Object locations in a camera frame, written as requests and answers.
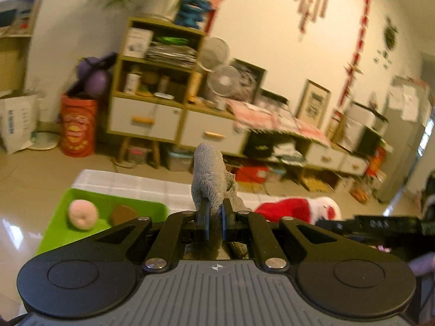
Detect stack of papers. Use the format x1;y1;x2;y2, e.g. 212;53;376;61
146;42;198;68

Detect red and white plush hat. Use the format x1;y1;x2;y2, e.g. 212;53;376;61
255;197;340;226

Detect red paper wall strip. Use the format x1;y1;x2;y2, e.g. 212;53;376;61
206;0;232;35
343;0;373;109

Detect grey refrigerator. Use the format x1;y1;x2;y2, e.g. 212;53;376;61
374;76;434;204

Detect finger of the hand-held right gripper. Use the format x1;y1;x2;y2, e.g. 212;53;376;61
316;220;356;234

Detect green plastic box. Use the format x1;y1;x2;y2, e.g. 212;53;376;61
36;188;170;257

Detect purple ball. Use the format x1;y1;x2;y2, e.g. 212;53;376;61
86;70;109;96

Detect wooden cabinet with white drawers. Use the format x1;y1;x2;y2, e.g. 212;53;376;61
107;17;250;159

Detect brown felt disc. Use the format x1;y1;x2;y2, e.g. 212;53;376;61
110;205;138;227

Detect white paper bag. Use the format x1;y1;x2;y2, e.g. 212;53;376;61
0;90;38;153

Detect pink knitted ball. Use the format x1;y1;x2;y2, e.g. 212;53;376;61
69;200;99;230

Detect dark purple bag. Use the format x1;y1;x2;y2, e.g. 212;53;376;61
68;52;118;97

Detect pink fringed cloth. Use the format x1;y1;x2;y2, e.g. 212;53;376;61
226;100;332;146

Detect white printed box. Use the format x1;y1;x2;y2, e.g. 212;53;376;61
122;27;153;58

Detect white round fan base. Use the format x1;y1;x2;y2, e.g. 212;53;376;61
30;131;61;151

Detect clear storage box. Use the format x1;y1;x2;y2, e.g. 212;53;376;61
127;146;152;165

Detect framed cartoon picture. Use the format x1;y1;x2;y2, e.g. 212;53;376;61
296;79;332;130

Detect framed cat picture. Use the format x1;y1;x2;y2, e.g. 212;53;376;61
229;58;266;104

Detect blue plush toy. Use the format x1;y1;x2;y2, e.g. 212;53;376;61
175;0;213;29

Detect white desk fan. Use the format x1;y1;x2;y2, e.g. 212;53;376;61
199;37;230;72
207;64;240;109

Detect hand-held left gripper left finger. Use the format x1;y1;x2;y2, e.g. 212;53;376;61
78;200;210;273

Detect teal lid storage box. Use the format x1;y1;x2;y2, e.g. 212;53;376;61
166;151;194;172

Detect red cardboard box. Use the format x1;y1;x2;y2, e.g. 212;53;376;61
234;166;269;184

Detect wooden wall shelf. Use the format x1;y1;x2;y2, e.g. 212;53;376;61
0;0;45;92

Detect black bag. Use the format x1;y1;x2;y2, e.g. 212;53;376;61
243;132;276;158

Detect low wooden stand with drawers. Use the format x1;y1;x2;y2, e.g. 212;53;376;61
245;122;374;184

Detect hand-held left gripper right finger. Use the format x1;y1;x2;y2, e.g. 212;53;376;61
222;200;354;271

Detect orange printed tub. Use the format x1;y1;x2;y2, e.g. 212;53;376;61
60;93;99;157

